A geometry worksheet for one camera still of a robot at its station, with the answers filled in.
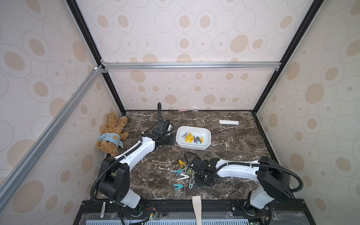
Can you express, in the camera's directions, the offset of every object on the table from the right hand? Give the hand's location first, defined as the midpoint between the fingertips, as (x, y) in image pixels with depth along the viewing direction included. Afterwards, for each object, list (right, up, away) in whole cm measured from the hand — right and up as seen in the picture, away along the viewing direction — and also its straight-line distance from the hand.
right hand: (201, 183), depth 83 cm
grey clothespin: (-9, +28, +20) cm, 35 cm away
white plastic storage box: (0, +29, +22) cm, 36 cm away
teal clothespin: (-13, +6, +2) cm, 15 cm away
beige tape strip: (-3, -8, -7) cm, 11 cm away
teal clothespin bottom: (-13, -1, -3) cm, 13 cm away
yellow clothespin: (+3, +24, +17) cm, 29 cm away
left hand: (-14, +27, +4) cm, 31 cm away
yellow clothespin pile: (-5, +25, +18) cm, 32 cm away
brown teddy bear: (-58, +25, +9) cm, 64 cm away
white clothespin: (-9, +3, +1) cm, 10 cm away
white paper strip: (+27, +37, +31) cm, 55 cm away
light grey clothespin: (-10, +7, +4) cm, 12 cm away
